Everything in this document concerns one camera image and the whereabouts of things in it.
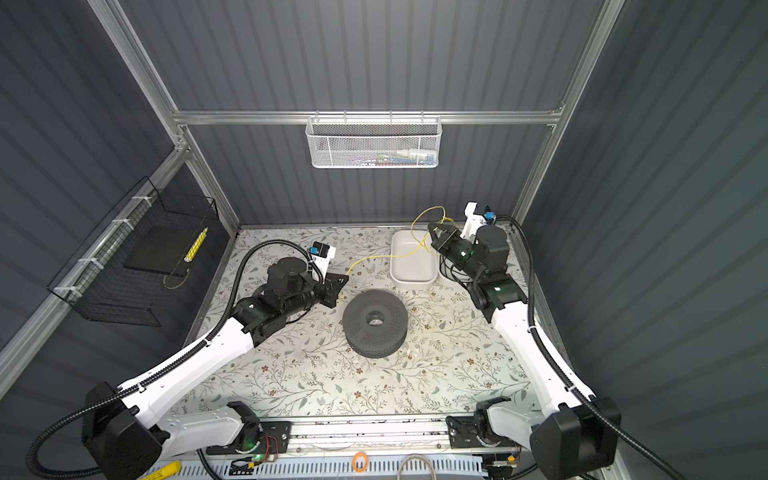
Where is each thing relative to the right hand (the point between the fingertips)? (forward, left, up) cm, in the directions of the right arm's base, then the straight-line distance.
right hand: (431, 227), depth 71 cm
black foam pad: (-1, +68, -5) cm, 68 cm away
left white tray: (+14, +2, -32) cm, 35 cm away
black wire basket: (-15, +73, -1) cm, 75 cm away
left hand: (-7, +21, -11) cm, 25 cm away
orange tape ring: (-44, +19, -36) cm, 59 cm away
